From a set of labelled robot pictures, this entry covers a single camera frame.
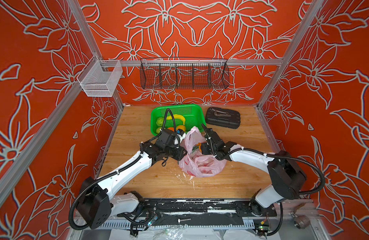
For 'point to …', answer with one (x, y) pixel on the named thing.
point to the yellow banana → (176, 116)
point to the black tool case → (223, 117)
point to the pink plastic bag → (195, 164)
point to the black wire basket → (184, 73)
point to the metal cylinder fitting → (301, 222)
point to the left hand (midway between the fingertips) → (185, 150)
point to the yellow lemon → (181, 127)
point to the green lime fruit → (159, 121)
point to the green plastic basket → (193, 114)
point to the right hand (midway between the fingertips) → (201, 146)
